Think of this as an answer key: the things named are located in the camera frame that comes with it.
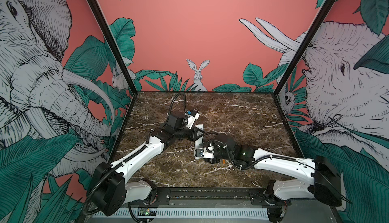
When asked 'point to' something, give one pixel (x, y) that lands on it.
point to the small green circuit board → (144, 211)
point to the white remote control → (198, 143)
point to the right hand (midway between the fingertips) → (199, 147)
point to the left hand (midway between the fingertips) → (204, 132)
